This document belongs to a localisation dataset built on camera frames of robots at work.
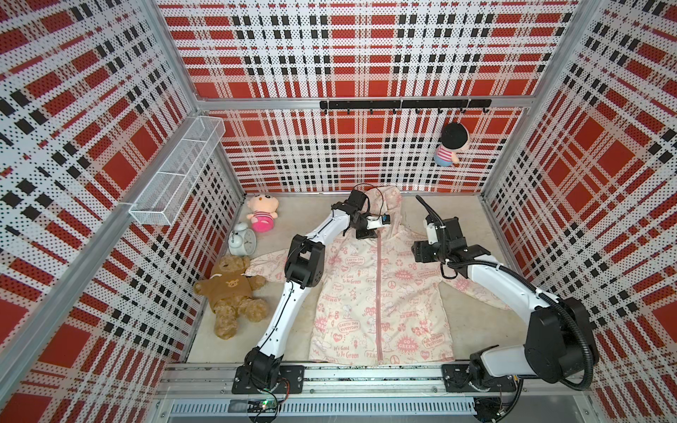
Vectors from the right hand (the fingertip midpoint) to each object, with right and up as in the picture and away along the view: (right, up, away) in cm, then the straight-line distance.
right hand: (425, 246), depth 88 cm
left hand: (-15, +6, +19) cm, 25 cm away
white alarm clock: (-65, +2, +4) cm, 65 cm away
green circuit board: (-47, -40, -19) cm, 65 cm away
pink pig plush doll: (-62, +12, +19) cm, 66 cm away
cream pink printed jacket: (-16, -19, 0) cm, 25 cm away
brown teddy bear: (-66, -14, -3) cm, 67 cm away
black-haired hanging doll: (+11, +39, +5) cm, 41 cm away
